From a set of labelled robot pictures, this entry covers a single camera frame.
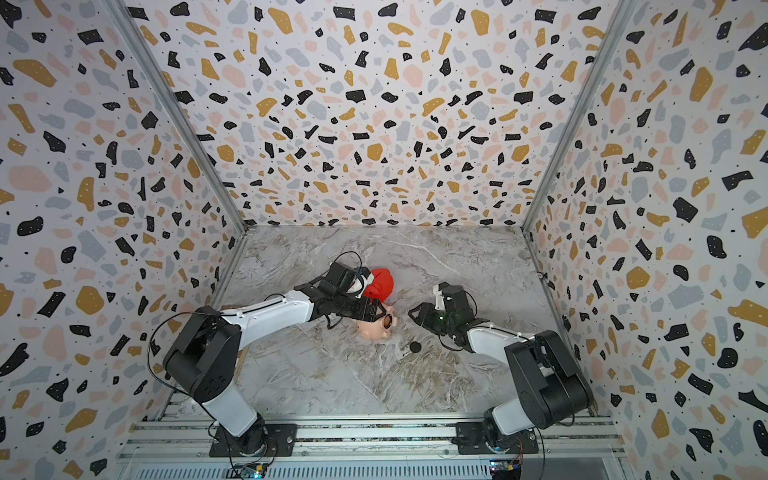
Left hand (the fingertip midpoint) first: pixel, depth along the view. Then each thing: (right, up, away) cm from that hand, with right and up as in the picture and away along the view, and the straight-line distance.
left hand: (380, 310), depth 88 cm
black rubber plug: (+10, -12, +2) cm, 16 cm away
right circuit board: (+31, -35, -17) cm, 50 cm away
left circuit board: (-28, -35, -18) cm, 48 cm away
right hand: (+10, -2, +2) cm, 11 cm away
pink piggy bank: (0, -5, -2) cm, 6 cm away
